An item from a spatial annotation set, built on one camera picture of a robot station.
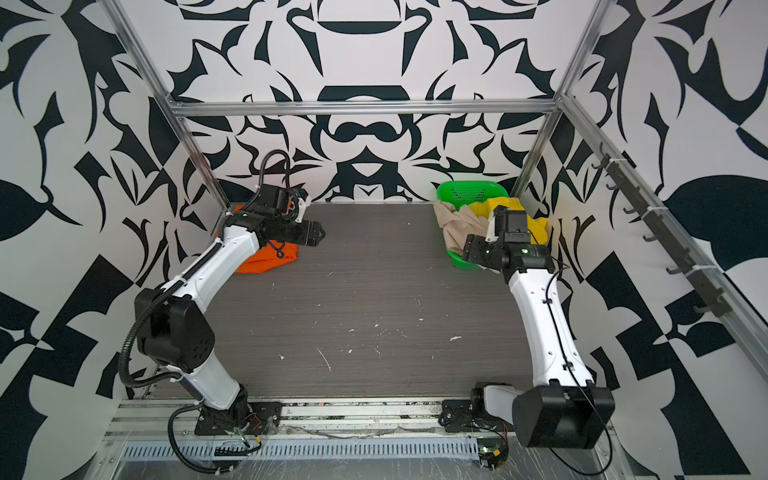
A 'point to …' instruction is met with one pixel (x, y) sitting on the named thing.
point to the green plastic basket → (460, 194)
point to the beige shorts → (458, 224)
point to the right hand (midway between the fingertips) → (480, 246)
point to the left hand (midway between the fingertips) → (312, 225)
